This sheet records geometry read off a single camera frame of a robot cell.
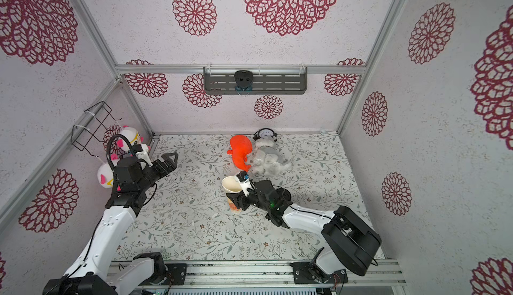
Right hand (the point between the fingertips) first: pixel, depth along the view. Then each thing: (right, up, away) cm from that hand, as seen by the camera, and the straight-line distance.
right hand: (232, 187), depth 81 cm
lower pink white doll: (-49, +5, -2) cm, 50 cm away
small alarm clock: (+15, +26, +40) cm, 50 cm away
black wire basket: (-53, +27, 0) cm, 60 cm away
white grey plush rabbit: (+15, +11, +14) cm, 23 cm away
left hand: (-24, +11, -1) cm, 26 cm away
